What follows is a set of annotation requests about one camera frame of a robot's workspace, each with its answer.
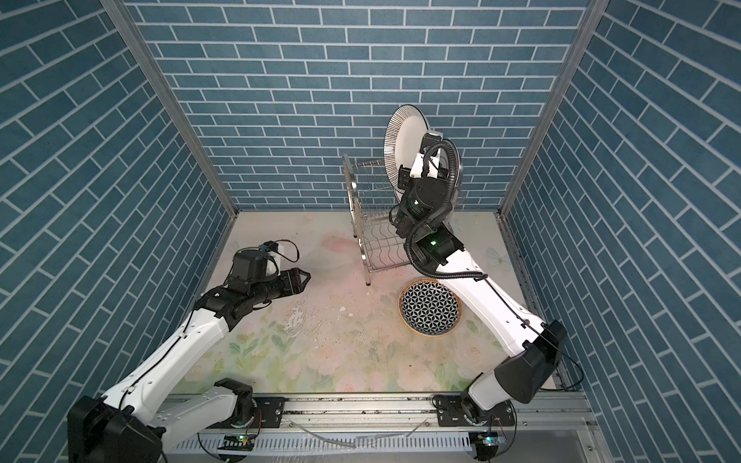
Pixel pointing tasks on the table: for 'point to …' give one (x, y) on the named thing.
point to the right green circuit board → (486, 444)
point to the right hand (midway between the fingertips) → (438, 153)
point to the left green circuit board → (239, 442)
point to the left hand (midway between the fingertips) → (309, 278)
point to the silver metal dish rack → (382, 238)
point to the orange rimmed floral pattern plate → (430, 307)
